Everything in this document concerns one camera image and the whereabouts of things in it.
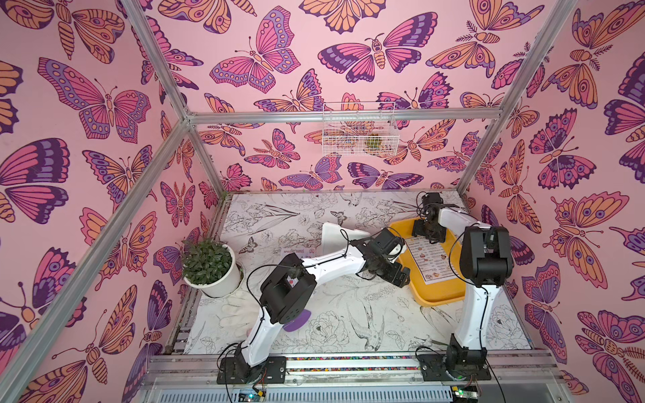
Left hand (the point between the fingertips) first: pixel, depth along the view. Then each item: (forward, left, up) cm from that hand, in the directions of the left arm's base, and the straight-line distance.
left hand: (403, 278), depth 84 cm
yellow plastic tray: (-4, -12, -3) cm, 12 cm away
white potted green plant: (0, +62, +9) cm, 63 cm away
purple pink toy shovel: (-12, +35, -7) cm, 38 cm away
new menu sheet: (+11, -15, -8) cm, 20 cm away
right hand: (+23, -16, -6) cm, 29 cm away
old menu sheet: (+15, +35, -8) cm, 39 cm away
